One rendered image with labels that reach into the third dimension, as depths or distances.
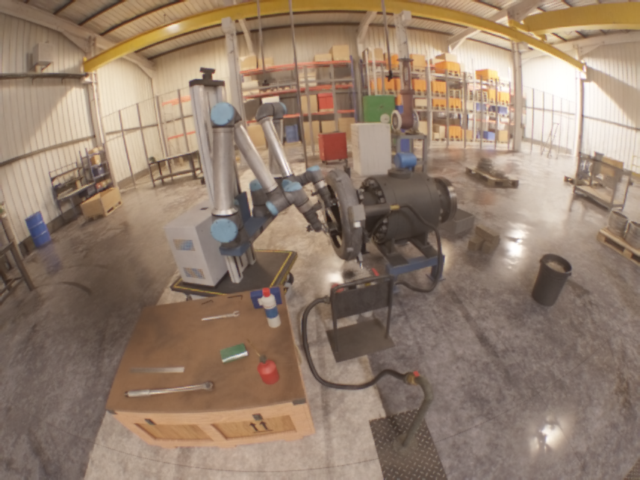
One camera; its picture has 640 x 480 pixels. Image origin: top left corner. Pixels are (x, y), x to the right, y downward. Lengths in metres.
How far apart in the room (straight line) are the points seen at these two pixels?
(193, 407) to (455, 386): 1.42
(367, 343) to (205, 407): 1.14
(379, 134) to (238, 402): 5.58
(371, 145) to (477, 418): 5.35
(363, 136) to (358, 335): 4.64
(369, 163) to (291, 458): 5.53
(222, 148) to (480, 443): 2.03
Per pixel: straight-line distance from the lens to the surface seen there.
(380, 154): 6.01
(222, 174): 1.36
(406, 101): 6.34
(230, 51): 9.71
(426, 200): 2.19
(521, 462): 1.70
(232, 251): 1.66
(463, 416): 1.66
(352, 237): 1.88
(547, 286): 2.49
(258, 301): 1.45
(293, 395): 1.11
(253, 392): 1.16
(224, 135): 1.34
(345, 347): 1.83
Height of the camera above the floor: 1.43
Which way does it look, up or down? 27 degrees down
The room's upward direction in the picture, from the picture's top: 6 degrees counter-clockwise
